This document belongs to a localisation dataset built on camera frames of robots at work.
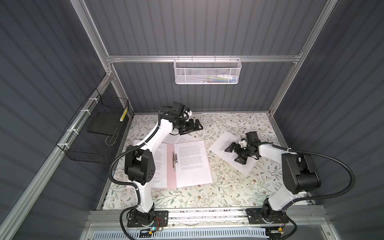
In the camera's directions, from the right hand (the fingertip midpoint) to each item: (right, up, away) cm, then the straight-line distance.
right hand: (231, 155), depth 93 cm
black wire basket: (-73, +13, -21) cm, 77 cm away
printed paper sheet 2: (-6, +4, +8) cm, 11 cm away
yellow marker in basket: (-63, +22, -13) cm, 68 cm away
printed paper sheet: (-45, -1, 0) cm, 45 cm away
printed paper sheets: (-24, -8, -2) cm, 25 cm away
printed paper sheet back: (-38, +9, +12) cm, 41 cm away
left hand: (-22, +16, -6) cm, 28 cm away
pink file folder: (-37, -9, -4) cm, 38 cm away
